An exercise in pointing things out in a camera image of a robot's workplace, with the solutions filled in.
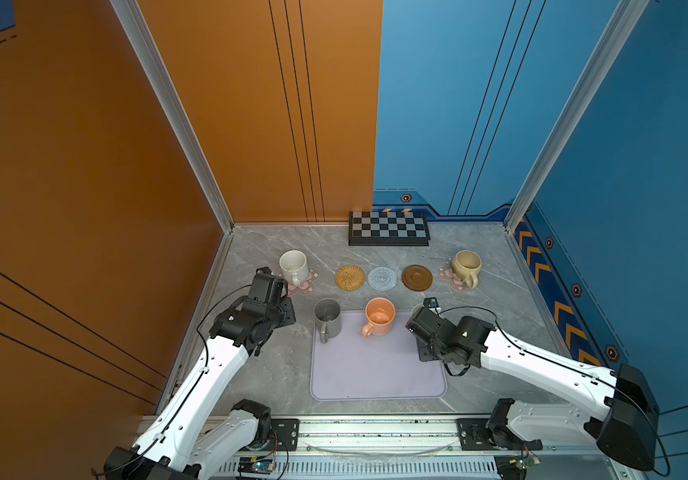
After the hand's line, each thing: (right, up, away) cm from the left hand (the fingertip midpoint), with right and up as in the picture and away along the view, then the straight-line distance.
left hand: (285, 305), depth 79 cm
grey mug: (+10, -6, +11) cm, 16 cm away
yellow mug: (+55, +9, +19) cm, 59 cm away
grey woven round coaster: (+28, +5, +24) cm, 37 cm away
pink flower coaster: (+2, +2, +23) cm, 24 cm away
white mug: (-3, +9, +24) cm, 26 cm away
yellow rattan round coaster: (+17, +5, +24) cm, 29 cm away
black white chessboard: (+32, +23, +37) cm, 54 cm away
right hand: (+36, -11, 0) cm, 38 cm away
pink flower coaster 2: (+51, +6, +27) cm, 58 cm away
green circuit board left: (-5, -37, -8) cm, 38 cm away
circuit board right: (+56, -37, -8) cm, 68 cm away
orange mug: (+26, -6, +14) cm, 30 cm away
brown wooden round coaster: (+40, +5, +25) cm, 47 cm away
